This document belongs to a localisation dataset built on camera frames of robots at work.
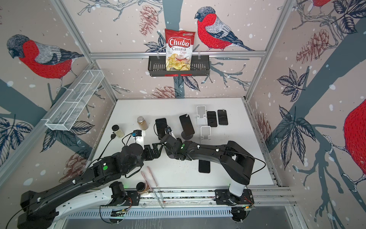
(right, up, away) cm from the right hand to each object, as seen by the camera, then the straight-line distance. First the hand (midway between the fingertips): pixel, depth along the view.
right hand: (167, 147), depth 85 cm
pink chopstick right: (-6, -20, -5) cm, 21 cm away
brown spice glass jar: (-19, +14, +10) cm, 25 cm away
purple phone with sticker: (+22, -12, -1) cm, 25 cm away
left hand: (-3, +5, -17) cm, 17 cm away
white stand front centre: (+24, +9, +5) cm, 26 cm away
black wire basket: (-8, +52, +9) cm, 54 cm away
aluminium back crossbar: (-41, +92, +88) cm, 134 cm away
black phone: (+31, +16, +23) cm, 42 cm away
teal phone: (+39, +17, +22) cm, 48 cm away
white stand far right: (+22, +22, +16) cm, 35 cm away
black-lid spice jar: (-33, +7, +8) cm, 35 cm away
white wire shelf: (-51, +24, -10) cm, 58 cm away
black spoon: (-41, +4, +12) cm, 43 cm away
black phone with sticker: (+12, +13, +12) cm, 21 cm away
